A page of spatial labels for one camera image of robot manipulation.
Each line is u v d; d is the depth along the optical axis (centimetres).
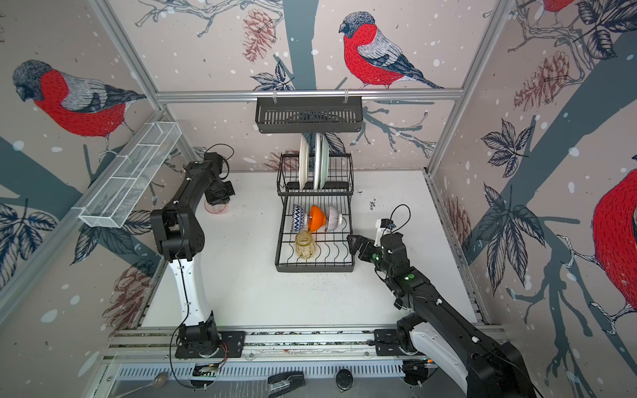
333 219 92
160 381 67
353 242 74
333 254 91
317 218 93
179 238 59
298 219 92
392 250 60
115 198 73
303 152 78
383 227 74
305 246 85
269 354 73
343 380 60
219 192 86
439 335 57
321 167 74
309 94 100
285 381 66
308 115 107
